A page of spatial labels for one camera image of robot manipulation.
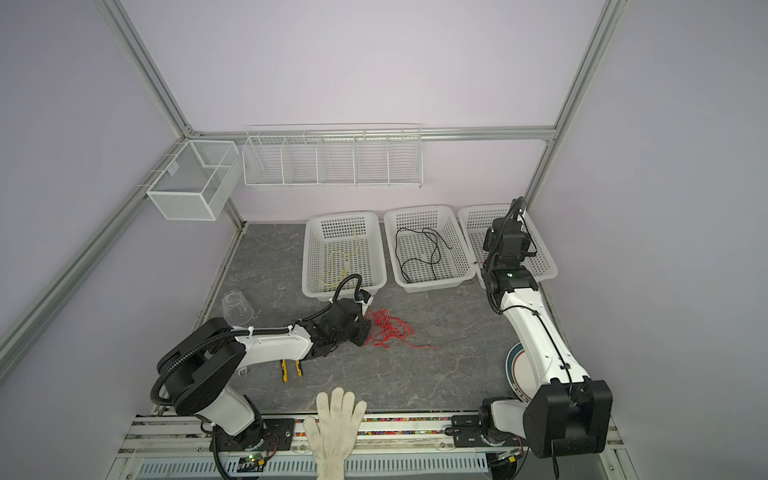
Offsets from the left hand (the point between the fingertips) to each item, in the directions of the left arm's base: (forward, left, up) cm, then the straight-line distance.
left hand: (368, 324), depth 90 cm
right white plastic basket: (+41, -43, +2) cm, 59 cm away
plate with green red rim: (-16, -42, -2) cm, 45 cm away
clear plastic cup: (+9, +43, -2) cm, 44 cm away
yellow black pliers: (-12, +24, -1) cm, 26 cm away
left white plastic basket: (+34, +11, -2) cm, 36 cm away
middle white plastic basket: (+31, -23, -2) cm, 38 cm away
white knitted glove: (-28, +9, -2) cm, 29 cm away
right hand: (+11, -40, +28) cm, 50 cm away
